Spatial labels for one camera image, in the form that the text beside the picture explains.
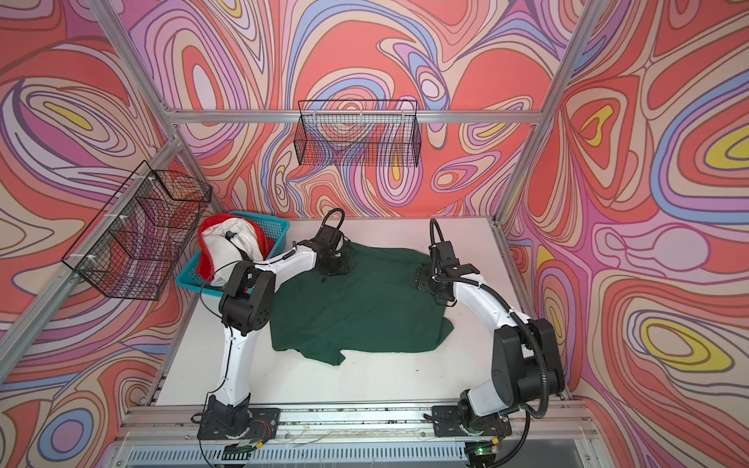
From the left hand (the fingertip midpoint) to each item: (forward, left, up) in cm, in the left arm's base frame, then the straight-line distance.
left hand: (351, 266), depth 103 cm
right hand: (-14, -26, +6) cm, 30 cm away
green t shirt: (-16, -9, 0) cm, 18 cm away
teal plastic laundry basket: (-9, +52, +6) cm, 53 cm away
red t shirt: (-6, +47, +8) cm, 48 cm away
